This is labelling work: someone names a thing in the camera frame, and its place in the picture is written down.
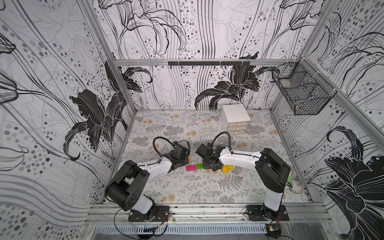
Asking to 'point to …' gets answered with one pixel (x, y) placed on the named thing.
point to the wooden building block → (189, 159)
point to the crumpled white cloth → (297, 186)
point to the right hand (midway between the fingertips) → (208, 163)
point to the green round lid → (289, 179)
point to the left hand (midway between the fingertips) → (185, 161)
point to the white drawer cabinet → (234, 119)
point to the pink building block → (191, 167)
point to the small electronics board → (273, 230)
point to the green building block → (199, 166)
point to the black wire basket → (307, 90)
